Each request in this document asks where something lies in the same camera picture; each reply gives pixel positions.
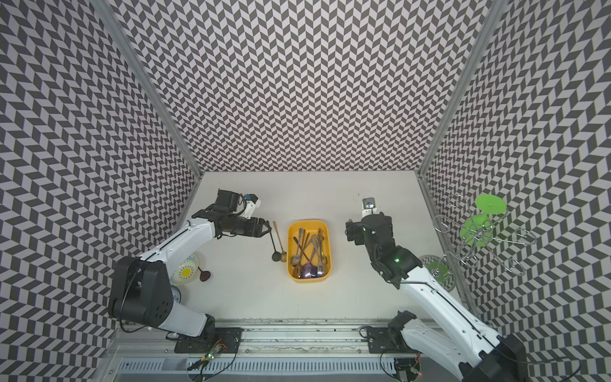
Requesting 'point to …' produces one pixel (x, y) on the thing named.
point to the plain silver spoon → (296, 259)
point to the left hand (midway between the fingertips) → (263, 230)
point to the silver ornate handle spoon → (320, 270)
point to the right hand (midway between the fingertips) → (366, 222)
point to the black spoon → (277, 255)
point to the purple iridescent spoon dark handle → (309, 270)
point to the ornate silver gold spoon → (297, 252)
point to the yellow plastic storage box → (311, 226)
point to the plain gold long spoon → (284, 255)
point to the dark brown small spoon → (204, 274)
